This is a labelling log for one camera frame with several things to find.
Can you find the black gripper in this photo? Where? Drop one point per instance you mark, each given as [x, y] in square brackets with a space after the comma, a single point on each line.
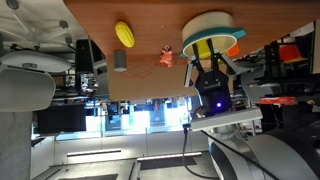
[213, 90]

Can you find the yellow cylinder block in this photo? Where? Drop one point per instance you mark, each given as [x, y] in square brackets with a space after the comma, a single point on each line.
[204, 50]

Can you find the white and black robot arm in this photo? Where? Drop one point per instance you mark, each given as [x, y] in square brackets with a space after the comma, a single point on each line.
[266, 156]

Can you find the grey cylinder block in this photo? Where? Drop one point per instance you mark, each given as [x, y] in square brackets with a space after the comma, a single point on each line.
[120, 61]

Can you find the pink bunny toy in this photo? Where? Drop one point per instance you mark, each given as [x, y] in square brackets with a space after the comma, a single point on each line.
[166, 56]

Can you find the yellow toy corn cob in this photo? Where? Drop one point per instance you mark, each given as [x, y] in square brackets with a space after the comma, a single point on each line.
[125, 34]

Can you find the orange and yellow plastic item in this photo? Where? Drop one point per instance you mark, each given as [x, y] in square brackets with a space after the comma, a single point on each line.
[290, 53]

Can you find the red flat item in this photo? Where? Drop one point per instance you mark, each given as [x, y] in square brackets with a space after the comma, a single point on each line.
[278, 100]

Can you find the long ceiling light strip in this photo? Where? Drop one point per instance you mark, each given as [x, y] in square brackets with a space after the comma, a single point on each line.
[168, 156]
[94, 152]

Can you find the black speaker box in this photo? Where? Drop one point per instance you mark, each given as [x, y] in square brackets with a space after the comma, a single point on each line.
[84, 55]

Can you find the black monitor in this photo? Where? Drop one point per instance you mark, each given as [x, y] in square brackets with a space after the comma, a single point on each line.
[61, 118]

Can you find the white swivel office chair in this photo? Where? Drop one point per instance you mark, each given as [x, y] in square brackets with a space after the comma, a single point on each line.
[26, 76]

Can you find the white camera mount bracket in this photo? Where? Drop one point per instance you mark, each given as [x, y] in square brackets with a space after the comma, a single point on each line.
[230, 118]

